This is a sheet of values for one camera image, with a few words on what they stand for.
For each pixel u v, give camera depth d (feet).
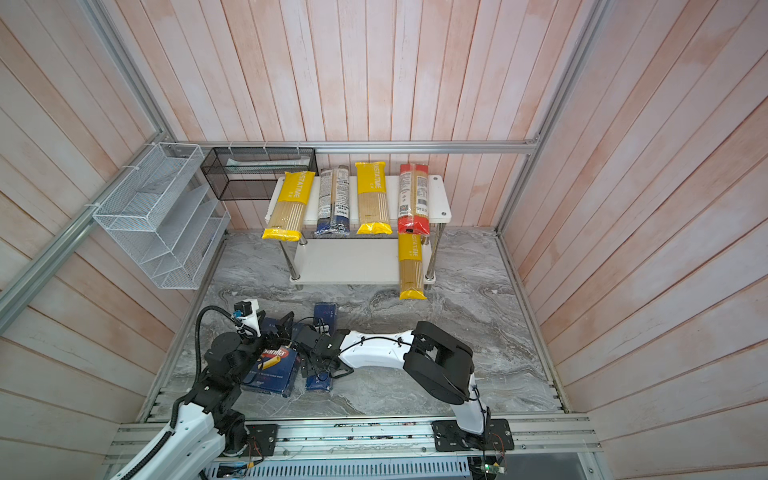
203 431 1.81
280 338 2.36
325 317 3.07
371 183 2.68
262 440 2.41
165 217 2.40
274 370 2.57
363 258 3.31
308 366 2.46
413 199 2.51
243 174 3.42
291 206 2.50
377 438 2.48
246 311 2.21
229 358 1.94
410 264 3.22
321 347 2.13
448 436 2.41
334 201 2.50
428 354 1.68
